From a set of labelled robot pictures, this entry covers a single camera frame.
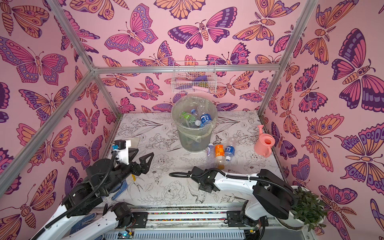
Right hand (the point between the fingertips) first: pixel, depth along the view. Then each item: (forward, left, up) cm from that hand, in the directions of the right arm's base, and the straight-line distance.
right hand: (207, 177), depth 86 cm
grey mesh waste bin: (+14, +8, +18) cm, 24 cm away
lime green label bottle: (+27, +11, +20) cm, 35 cm away
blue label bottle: (+25, +2, +22) cm, 34 cm away
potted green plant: (-19, -39, +17) cm, 46 cm away
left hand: (-1, +27, +30) cm, 41 cm away
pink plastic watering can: (+17, -33, +9) cm, 38 cm away
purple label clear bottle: (+16, -2, +3) cm, 17 cm away
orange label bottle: (+13, -8, +3) cm, 15 cm away
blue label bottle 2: (+15, -14, +5) cm, 21 cm away
